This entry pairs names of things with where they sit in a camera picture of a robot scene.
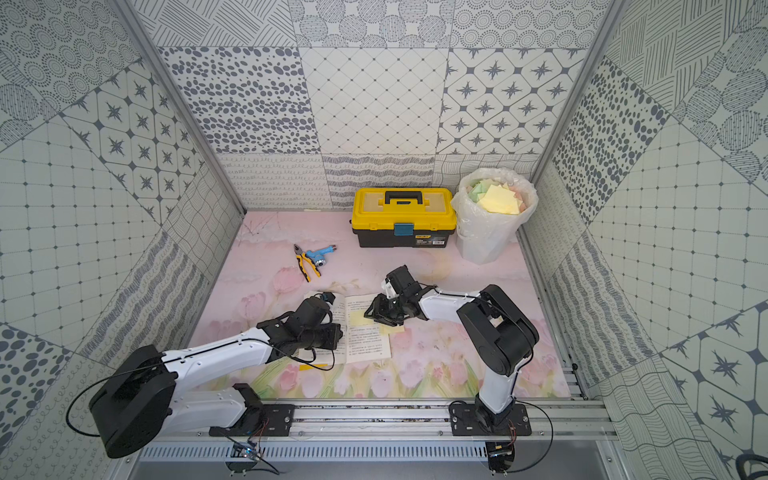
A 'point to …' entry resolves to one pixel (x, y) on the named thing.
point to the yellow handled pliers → (300, 257)
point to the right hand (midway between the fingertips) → (370, 319)
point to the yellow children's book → (364, 339)
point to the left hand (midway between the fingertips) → (342, 327)
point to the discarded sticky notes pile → (492, 196)
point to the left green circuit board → (240, 467)
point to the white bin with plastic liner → (483, 236)
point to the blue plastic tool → (318, 256)
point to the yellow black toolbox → (402, 217)
